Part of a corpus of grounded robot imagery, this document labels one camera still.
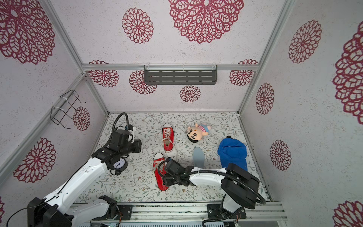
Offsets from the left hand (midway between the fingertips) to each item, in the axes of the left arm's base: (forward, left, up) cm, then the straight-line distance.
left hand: (142, 143), depth 81 cm
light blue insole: (0, -34, -18) cm, 39 cm away
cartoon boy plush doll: (+14, -32, -10) cm, 36 cm away
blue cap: (+3, -57, -15) cm, 59 cm away
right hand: (-16, -12, -15) cm, 25 cm away
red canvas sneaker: (-5, -8, -13) cm, 16 cm away
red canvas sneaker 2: (+14, -13, -14) cm, 24 cm away
